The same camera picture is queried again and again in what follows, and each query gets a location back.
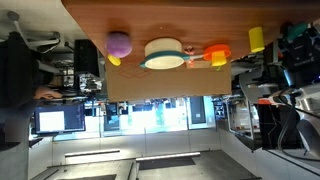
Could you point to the yellow cup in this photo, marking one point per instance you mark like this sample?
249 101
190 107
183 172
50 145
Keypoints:
256 39

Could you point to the brown cardboard board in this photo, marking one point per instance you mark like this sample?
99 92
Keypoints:
166 83

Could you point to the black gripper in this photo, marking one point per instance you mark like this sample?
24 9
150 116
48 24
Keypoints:
301 50

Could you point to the pink toy figure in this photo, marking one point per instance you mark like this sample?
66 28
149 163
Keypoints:
189 50

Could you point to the small yellow toy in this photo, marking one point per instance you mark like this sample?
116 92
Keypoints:
114 60

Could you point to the white bowl with teal band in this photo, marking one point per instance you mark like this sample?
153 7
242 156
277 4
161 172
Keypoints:
163 53

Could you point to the long ceiling light strip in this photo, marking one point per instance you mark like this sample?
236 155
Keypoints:
91 152
166 156

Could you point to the yellow toy bell pepper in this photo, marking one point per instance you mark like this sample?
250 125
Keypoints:
218 59

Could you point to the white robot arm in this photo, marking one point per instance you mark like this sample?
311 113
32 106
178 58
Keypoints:
310 95

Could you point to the seated person in dark shirt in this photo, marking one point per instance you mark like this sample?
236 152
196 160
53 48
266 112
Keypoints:
16 66

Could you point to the computer monitor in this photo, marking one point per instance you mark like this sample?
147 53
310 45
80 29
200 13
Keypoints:
60 118

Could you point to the orange plastic bowl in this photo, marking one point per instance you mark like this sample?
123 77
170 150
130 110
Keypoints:
216 50

